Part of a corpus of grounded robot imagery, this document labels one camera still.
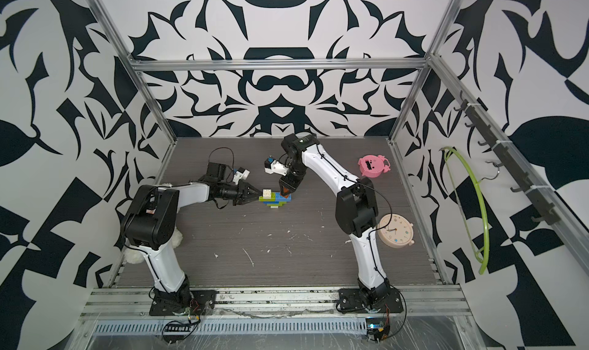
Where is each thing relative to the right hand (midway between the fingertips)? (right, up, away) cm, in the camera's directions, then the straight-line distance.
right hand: (286, 184), depth 89 cm
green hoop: (+53, -18, -29) cm, 63 cm away
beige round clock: (+42, -18, -2) cm, 46 cm away
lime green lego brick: (-3, -8, +4) cm, 10 cm away
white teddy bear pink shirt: (-48, -21, -15) cm, 54 cm away
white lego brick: (-7, -3, 0) cm, 8 cm away
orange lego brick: (0, -1, -6) cm, 7 cm away
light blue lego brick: (-2, -6, +1) cm, 6 cm away
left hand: (-10, -3, +3) cm, 11 cm away
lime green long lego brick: (-5, -5, 0) cm, 7 cm away
